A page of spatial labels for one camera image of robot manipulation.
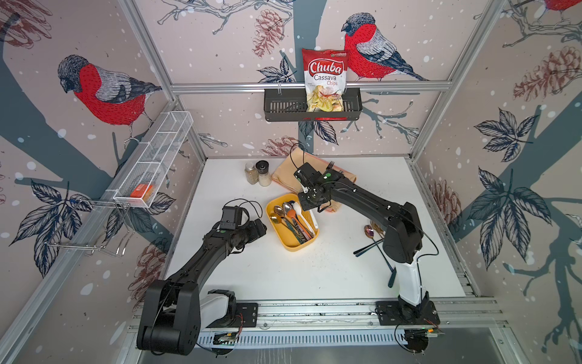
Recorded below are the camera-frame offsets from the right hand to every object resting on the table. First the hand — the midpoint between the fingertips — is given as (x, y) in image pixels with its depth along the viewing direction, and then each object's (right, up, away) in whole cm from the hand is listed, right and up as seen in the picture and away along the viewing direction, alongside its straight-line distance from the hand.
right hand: (304, 202), depth 89 cm
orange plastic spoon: (-5, -6, +9) cm, 12 cm away
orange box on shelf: (-51, +6, -20) cm, 55 cm away
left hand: (-17, -9, -1) cm, 19 cm away
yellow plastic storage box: (-13, -3, +9) cm, 16 cm away
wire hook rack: (-55, -2, -32) cm, 63 cm away
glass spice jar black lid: (-19, +10, +17) cm, 27 cm away
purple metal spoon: (-5, -1, +10) cm, 11 cm away
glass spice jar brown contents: (-25, +12, +17) cm, 32 cm away
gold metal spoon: (-13, -8, +7) cm, 16 cm away
